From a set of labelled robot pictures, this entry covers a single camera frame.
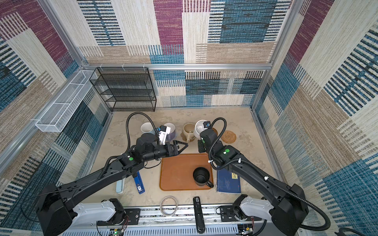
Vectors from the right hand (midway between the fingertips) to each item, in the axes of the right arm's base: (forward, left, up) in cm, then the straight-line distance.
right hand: (204, 140), depth 80 cm
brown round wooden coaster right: (-2, -4, +11) cm, 12 cm away
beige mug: (+17, +8, -15) cm, 24 cm away
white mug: (+8, +2, 0) cm, 9 cm away
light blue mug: (+19, +36, -12) cm, 43 cm away
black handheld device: (-37, +4, -13) cm, 39 cm away
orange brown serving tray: (-9, +16, -20) cm, 27 cm away
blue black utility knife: (-16, +36, -16) cm, 43 cm away
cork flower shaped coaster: (+10, +7, -15) cm, 19 cm away
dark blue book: (-16, -13, -18) cm, 27 cm away
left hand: (-6, +10, +7) cm, 14 cm away
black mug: (-13, +2, -17) cm, 21 cm away
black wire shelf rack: (+48, +54, -1) cm, 72 cm away
